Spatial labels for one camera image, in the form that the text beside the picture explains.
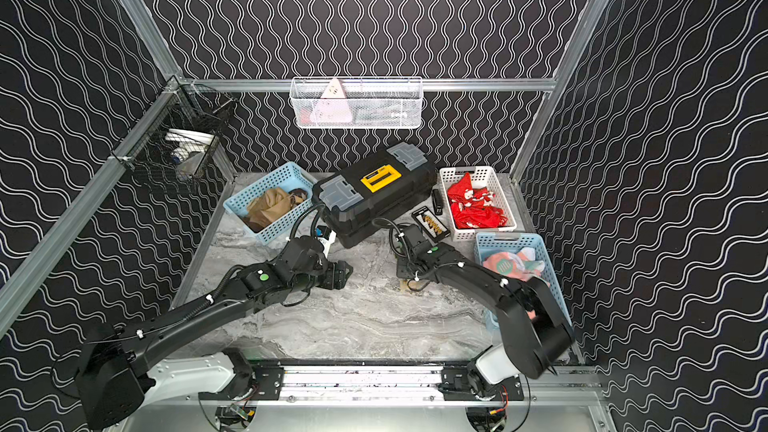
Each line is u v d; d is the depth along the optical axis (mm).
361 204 897
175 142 898
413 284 629
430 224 1033
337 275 697
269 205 1026
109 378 383
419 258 651
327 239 713
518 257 897
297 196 1071
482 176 1142
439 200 1083
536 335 413
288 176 1171
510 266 874
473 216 984
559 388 768
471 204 1028
